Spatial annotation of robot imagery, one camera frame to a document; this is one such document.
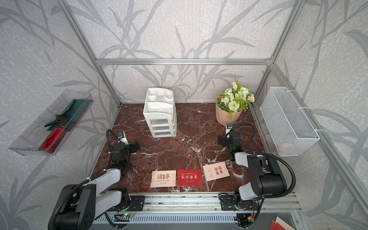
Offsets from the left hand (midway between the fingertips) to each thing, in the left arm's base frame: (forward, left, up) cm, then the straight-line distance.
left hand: (128, 139), depth 88 cm
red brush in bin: (-15, +18, +26) cm, 35 cm away
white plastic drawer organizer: (+14, -19, +11) cm, 26 cm away
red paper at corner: (-43, -80, -7) cm, 91 cm away
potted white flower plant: (+14, -62, +17) cm, 66 cm away
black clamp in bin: (-4, +22, +26) cm, 34 cm away
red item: (-20, -38, -9) cm, 44 cm away
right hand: (+7, -63, -2) cm, 63 cm away
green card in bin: (+4, +23, +21) cm, 31 cm away
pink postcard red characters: (-21, -23, -10) cm, 32 cm away
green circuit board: (-38, -7, -9) cm, 40 cm away
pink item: (-17, -54, -9) cm, 57 cm away
